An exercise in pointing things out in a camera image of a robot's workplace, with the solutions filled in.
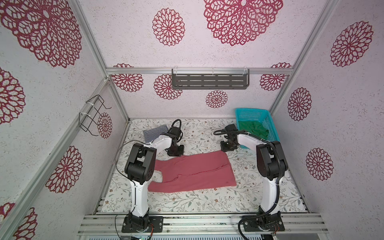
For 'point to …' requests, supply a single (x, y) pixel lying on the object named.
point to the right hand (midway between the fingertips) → (223, 146)
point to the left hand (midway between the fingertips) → (179, 156)
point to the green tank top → (254, 127)
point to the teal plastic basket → (263, 116)
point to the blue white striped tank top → (150, 134)
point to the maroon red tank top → (193, 170)
